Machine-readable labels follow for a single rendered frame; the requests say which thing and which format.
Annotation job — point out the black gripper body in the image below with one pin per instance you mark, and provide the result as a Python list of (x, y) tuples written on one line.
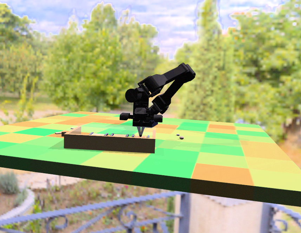
[(156, 118)]

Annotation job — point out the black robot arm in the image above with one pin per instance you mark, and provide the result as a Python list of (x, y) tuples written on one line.
[(180, 75)]

